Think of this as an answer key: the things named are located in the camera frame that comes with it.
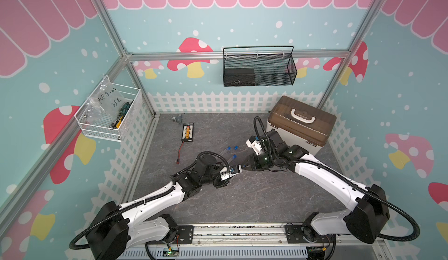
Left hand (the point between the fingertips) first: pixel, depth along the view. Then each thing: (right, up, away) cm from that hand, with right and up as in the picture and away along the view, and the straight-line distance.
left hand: (232, 172), depth 79 cm
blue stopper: (-2, +9, +24) cm, 25 cm away
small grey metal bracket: (-36, +27, +37) cm, 58 cm away
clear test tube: (-5, +6, +21) cm, 22 cm away
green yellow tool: (-46, +28, -5) cm, 54 cm away
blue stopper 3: (+2, +4, +21) cm, 21 cm away
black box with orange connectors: (-28, +17, +30) cm, 44 cm away
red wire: (-31, +4, +21) cm, 37 cm away
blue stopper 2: (+2, +9, +24) cm, 26 cm away
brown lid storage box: (+35, +23, +10) cm, 43 cm away
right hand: (+4, +3, -4) cm, 7 cm away
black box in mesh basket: (+4, +47, +10) cm, 48 cm away
